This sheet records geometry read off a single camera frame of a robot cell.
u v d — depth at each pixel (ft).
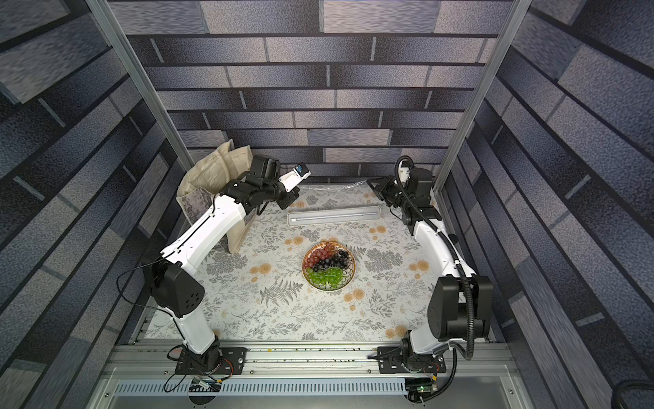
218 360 2.34
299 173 2.29
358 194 3.88
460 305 1.41
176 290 1.47
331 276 2.90
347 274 2.95
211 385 2.33
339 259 2.99
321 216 3.00
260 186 2.01
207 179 3.12
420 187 2.03
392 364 2.38
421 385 2.32
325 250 3.08
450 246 1.64
